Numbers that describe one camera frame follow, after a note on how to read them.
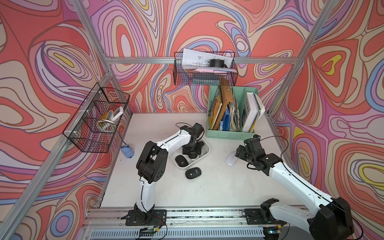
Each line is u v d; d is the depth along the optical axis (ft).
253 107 2.84
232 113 3.05
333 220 1.26
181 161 2.98
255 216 2.36
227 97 2.77
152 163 1.70
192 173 2.83
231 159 3.03
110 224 2.38
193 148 2.64
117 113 2.45
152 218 2.40
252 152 2.04
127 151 2.91
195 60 2.83
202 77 3.33
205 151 3.14
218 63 2.70
